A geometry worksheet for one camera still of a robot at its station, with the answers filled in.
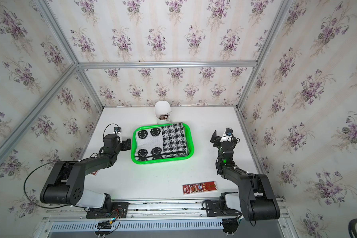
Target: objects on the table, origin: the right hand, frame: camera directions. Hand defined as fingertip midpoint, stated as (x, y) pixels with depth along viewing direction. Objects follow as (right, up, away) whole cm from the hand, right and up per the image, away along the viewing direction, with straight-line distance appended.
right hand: (225, 132), depth 87 cm
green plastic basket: (-21, -9, 0) cm, 23 cm away
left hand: (-64, -5, +7) cm, 65 cm away
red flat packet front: (-17, -30, -7) cm, 35 cm away
